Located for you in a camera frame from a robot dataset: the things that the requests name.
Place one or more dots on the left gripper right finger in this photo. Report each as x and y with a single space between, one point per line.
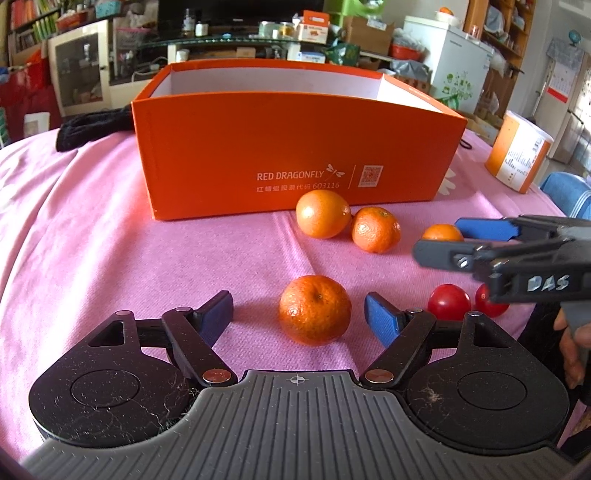
405 337

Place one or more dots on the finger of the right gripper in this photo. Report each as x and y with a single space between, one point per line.
499 230
448 255

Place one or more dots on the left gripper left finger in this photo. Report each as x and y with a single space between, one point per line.
192 334

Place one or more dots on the person right hand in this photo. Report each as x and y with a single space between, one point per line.
569 345

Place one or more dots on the orange mandarin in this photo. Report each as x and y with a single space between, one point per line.
314 310
376 230
443 232
322 214

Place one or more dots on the red cherry tomato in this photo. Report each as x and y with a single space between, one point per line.
484 304
449 302

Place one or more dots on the orange white paper canister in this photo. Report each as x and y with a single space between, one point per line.
518 152

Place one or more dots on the pink tablecloth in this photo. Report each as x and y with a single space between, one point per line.
78 243

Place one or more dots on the orange cardboard box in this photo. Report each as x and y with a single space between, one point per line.
231 136

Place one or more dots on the brown wooden shelf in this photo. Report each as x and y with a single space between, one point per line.
505 25

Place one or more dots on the black cloth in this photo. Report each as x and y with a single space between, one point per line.
82 129

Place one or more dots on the brown cardboard box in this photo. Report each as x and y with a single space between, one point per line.
370 35

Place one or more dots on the green stacked storage bins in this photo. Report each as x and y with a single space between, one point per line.
339 9

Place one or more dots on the red shopping bag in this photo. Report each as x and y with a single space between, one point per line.
29 90

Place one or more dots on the white glass door cabinet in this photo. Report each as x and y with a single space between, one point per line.
79 68

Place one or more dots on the black flat television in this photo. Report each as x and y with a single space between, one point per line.
231 14

